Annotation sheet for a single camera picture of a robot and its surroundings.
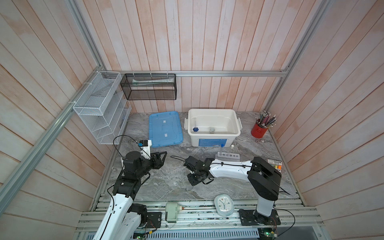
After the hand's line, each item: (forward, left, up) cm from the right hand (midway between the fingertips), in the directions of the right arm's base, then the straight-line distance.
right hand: (191, 180), depth 87 cm
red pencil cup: (+33, -46, +6) cm, 57 cm away
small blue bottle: (+39, -2, +1) cm, 39 cm away
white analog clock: (-13, -18, +2) cm, 22 cm away
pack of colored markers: (+12, -54, 0) cm, 55 cm away
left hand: (+5, +14, +20) cm, 25 cm away
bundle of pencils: (+38, -49, +12) cm, 63 cm away
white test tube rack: (+14, -23, +3) cm, 27 cm away
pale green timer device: (-17, +10, +5) cm, 20 cm away
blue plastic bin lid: (+38, +21, +1) cm, 44 cm away
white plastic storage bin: (+41, -25, +5) cm, 49 cm away
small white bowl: (+37, -14, +3) cm, 40 cm away
